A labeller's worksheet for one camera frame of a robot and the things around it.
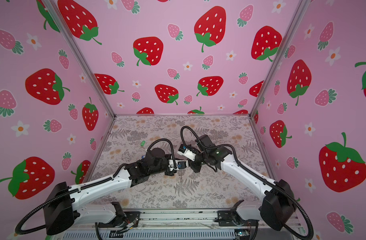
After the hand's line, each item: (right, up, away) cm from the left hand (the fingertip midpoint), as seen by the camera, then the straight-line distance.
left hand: (182, 158), depth 76 cm
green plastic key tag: (-29, +5, +29) cm, 41 cm away
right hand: (+1, -3, +1) cm, 3 cm away
